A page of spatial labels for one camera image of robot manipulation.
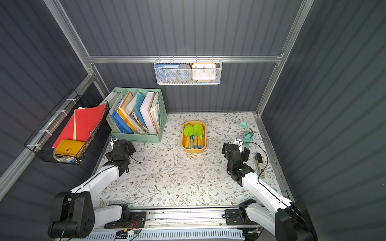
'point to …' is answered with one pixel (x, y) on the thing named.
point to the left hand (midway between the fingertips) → (119, 147)
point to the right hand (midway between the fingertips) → (240, 145)
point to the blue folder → (121, 124)
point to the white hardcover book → (146, 113)
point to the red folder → (81, 123)
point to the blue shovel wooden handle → (191, 142)
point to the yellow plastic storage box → (183, 137)
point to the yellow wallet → (69, 147)
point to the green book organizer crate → (143, 137)
